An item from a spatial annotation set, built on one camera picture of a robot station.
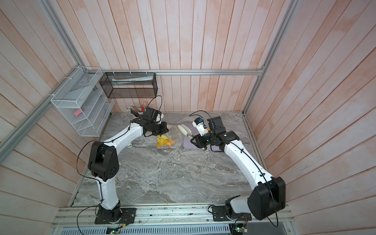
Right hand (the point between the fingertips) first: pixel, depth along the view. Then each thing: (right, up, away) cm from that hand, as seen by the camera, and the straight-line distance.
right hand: (194, 138), depth 80 cm
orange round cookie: (-14, -4, +15) cm, 21 cm away
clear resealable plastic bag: (-13, +2, +15) cm, 20 cm away
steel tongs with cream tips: (-4, +3, 0) cm, 5 cm away
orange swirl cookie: (-20, -3, +16) cm, 26 cm away
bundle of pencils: (-44, +19, +25) cm, 54 cm away
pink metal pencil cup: (-42, +13, +22) cm, 49 cm away
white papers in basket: (-41, +35, +10) cm, 55 cm away
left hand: (-16, +3, +12) cm, 20 cm away
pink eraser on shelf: (-67, +15, +2) cm, 69 cm away
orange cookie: (+5, +6, -15) cm, 16 cm away
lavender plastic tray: (-4, -3, -2) cm, 5 cm away
